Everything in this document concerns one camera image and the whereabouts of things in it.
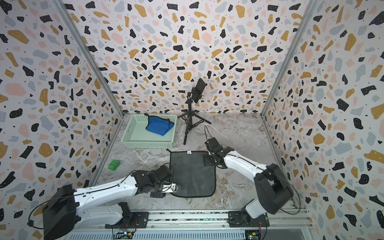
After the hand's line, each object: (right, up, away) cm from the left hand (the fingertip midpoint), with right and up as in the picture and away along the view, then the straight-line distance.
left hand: (167, 185), depth 82 cm
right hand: (+23, +12, +7) cm, 27 cm away
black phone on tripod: (+16, +53, +7) cm, 56 cm away
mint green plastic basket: (-29, +26, +30) cm, 49 cm away
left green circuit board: (-19, -20, -10) cm, 29 cm away
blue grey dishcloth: (-13, +33, +31) cm, 47 cm away
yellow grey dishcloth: (+16, +1, +6) cm, 17 cm away
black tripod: (+11, +38, +23) cm, 45 cm away
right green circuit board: (+44, -20, -10) cm, 49 cm away
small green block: (-34, +9, +8) cm, 36 cm away
